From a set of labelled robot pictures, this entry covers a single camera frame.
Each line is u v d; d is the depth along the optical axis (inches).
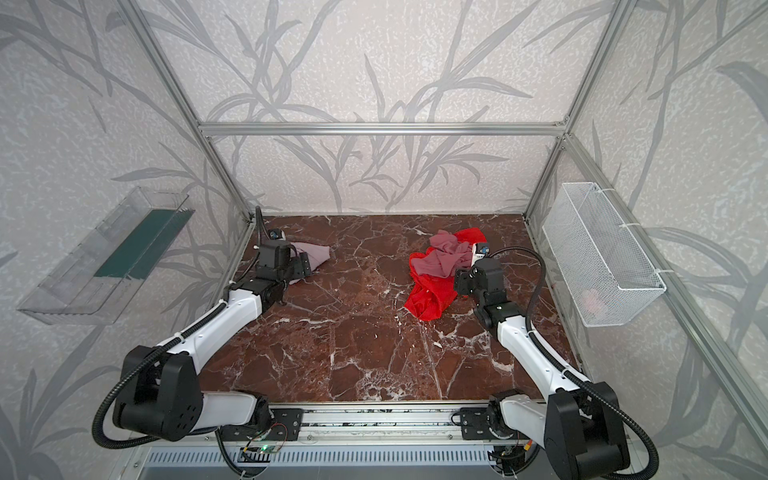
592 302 28.8
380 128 37.8
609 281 23.6
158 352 16.8
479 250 29.1
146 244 25.4
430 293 36.2
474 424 28.8
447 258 38.7
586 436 15.6
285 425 28.5
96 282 25.4
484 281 24.9
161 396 16.2
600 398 15.5
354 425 29.7
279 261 26.3
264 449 27.8
